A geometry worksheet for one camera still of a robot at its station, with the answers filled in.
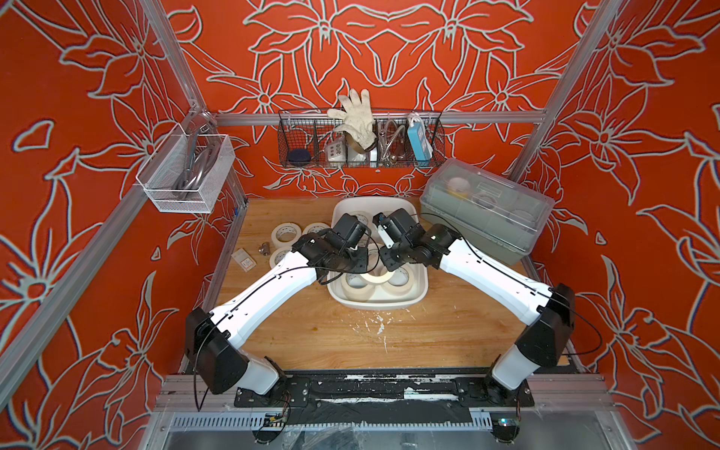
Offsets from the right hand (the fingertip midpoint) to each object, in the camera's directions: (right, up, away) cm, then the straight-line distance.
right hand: (380, 253), depth 78 cm
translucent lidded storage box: (+39, +11, +11) cm, 42 cm away
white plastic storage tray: (+1, -17, +11) cm, 20 cm away
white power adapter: (-14, +33, +16) cm, 39 cm away
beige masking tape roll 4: (-5, +10, -7) cm, 13 cm away
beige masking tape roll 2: (-8, -14, +9) cm, 18 cm away
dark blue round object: (-27, +32, +17) cm, 45 cm away
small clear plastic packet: (-47, -5, +21) cm, 52 cm away
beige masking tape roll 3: (+8, -12, +15) cm, 20 cm away
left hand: (-5, -1, -1) cm, 5 cm away
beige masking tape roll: (-1, -5, -3) cm, 6 cm away
